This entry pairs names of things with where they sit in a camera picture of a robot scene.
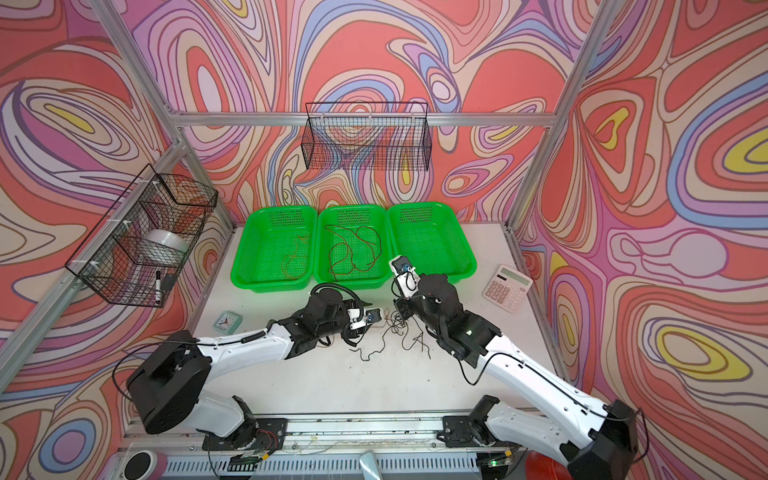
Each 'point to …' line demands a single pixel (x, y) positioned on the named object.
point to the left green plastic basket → (276, 248)
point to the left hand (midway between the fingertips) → (374, 307)
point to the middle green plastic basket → (352, 246)
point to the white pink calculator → (508, 288)
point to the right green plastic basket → (430, 238)
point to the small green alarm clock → (227, 322)
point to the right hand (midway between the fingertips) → (401, 285)
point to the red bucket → (541, 467)
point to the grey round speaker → (140, 466)
